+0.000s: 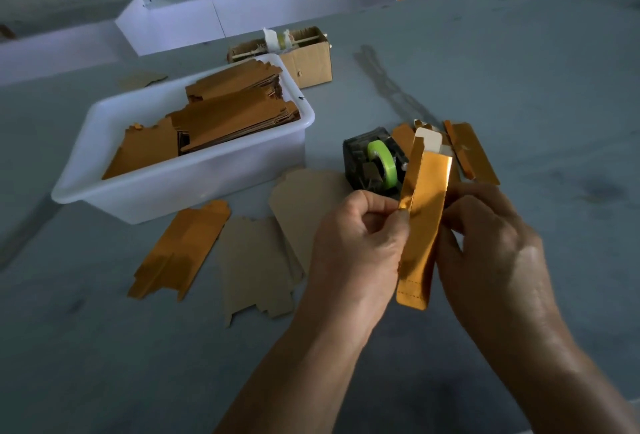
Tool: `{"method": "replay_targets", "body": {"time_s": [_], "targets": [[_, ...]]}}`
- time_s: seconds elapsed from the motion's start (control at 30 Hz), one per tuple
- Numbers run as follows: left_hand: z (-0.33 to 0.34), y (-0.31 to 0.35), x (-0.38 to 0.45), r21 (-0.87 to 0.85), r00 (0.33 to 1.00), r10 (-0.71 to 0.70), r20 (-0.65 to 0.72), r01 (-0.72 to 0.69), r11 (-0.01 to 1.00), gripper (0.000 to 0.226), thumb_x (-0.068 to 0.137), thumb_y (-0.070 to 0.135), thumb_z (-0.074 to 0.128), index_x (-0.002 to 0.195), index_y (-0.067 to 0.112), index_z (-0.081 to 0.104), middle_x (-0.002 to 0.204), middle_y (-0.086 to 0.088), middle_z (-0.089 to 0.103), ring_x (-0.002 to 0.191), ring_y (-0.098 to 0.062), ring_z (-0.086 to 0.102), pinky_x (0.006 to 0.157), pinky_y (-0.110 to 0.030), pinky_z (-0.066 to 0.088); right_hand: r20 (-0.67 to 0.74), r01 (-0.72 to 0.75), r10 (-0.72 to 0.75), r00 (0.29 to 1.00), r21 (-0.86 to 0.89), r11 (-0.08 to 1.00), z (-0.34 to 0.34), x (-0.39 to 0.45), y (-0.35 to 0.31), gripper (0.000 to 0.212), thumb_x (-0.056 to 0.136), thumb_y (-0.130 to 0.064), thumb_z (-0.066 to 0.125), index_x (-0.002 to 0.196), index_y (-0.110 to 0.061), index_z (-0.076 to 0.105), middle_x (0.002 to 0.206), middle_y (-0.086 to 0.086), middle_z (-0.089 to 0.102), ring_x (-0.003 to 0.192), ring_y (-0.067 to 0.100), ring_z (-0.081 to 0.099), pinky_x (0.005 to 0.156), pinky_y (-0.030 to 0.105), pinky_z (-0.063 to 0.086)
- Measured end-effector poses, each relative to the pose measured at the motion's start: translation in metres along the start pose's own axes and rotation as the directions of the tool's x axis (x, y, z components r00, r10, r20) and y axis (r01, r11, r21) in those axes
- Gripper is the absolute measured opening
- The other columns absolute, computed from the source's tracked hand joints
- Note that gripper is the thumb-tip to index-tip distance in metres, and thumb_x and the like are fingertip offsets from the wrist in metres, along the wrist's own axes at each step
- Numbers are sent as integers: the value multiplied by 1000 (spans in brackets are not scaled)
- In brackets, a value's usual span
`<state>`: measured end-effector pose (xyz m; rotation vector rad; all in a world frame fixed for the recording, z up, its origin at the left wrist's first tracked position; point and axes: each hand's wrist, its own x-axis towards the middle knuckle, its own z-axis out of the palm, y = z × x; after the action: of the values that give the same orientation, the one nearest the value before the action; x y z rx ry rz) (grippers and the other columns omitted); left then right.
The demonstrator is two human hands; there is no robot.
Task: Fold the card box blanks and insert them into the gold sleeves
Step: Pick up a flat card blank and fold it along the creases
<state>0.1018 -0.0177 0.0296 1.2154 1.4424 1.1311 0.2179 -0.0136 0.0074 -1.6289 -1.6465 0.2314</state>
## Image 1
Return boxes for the black tape dispenser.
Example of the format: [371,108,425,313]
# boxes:
[343,126,411,194]

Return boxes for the white plastic bin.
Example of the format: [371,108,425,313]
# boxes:
[52,53,316,226]

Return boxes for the person's left forearm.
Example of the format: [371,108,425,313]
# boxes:
[215,313,376,434]

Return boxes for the pile of beige blanks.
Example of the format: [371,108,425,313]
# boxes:
[268,168,351,275]

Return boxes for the long white tray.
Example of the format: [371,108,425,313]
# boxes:
[115,0,399,58]
[0,20,131,88]

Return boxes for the person's right hand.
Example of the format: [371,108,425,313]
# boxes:
[435,181,576,370]

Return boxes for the person's left hand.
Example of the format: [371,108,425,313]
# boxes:
[300,189,411,345]

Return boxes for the small cardboard box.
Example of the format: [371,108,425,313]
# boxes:
[227,26,334,90]

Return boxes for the green tape roll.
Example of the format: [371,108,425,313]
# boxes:
[366,138,399,190]

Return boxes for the gold cartons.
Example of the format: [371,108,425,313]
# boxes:
[102,58,300,180]

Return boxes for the person's right forearm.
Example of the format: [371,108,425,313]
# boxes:
[495,333,640,434]

